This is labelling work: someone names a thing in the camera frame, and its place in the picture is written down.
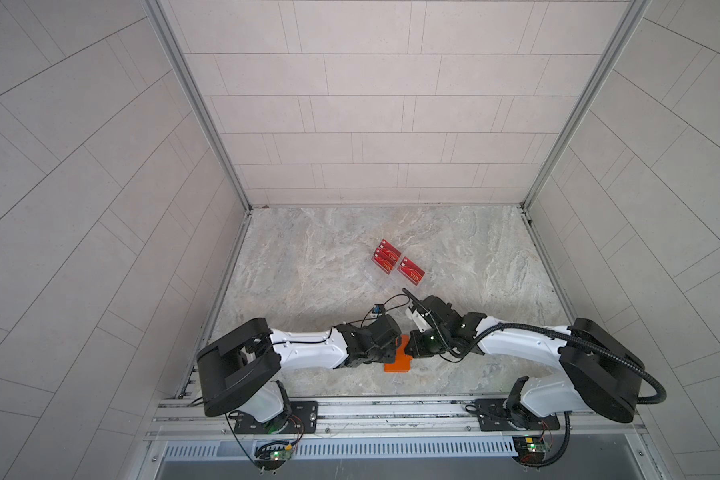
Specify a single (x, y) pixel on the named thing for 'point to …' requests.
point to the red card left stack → (386, 256)
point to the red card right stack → (411, 271)
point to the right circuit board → (531, 451)
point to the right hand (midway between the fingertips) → (403, 357)
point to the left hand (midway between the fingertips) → (400, 355)
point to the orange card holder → (402, 363)
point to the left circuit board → (272, 455)
